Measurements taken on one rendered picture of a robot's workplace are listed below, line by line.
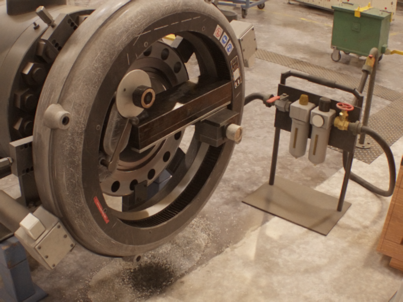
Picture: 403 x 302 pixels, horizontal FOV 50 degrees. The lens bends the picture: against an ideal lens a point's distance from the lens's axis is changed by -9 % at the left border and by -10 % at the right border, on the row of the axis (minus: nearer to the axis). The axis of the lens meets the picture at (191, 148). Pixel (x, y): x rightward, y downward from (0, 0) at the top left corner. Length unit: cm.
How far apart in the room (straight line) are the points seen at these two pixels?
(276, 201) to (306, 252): 36
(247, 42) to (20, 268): 102
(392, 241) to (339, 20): 296
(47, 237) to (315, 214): 128
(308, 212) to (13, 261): 124
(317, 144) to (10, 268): 125
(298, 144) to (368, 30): 256
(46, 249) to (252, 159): 154
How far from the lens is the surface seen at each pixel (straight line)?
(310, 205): 211
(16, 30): 144
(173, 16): 113
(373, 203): 223
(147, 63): 128
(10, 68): 133
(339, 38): 447
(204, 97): 127
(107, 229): 117
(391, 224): 177
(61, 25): 106
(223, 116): 131
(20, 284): 156
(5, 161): 106
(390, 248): 182
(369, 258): 188
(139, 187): 140
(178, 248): 178
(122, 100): 105
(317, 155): 194
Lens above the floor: 112
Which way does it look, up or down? 27 degrees down
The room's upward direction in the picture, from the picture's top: 2 degrees clockwise
